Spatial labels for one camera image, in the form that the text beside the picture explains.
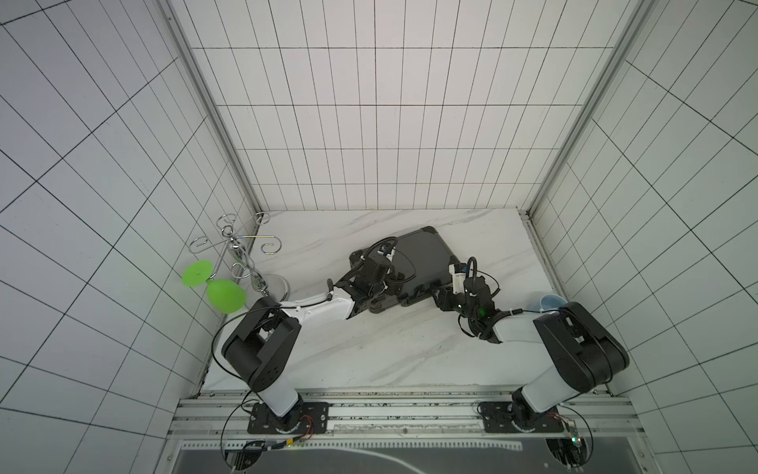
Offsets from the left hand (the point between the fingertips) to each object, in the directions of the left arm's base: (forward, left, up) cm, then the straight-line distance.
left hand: (387, 277), depth 91 cm
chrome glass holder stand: (-2, +40, +20) cm, 45 cm away
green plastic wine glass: (-13, +42, +11) cm, 45 cm away
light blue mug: (-6, -51, -4) cm, 52 cm away
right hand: (+1, -16, -5) cm, 17 cm away
